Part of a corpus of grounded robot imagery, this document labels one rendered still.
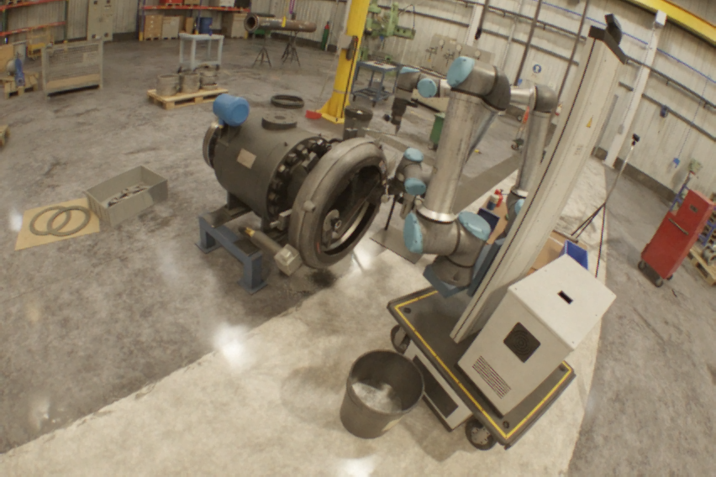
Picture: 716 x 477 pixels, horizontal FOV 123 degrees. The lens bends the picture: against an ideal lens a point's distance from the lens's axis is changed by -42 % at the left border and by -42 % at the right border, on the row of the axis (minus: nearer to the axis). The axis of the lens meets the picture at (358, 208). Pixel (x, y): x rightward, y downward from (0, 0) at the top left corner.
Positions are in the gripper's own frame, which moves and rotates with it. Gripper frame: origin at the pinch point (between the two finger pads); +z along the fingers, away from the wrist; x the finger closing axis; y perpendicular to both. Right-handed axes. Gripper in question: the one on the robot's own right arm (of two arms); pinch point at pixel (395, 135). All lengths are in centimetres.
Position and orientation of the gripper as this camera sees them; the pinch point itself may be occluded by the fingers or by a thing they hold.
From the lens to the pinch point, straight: 179.6
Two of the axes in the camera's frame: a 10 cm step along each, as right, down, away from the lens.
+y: -9.4, -1.1, -3.1
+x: 2.2, 5.0, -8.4
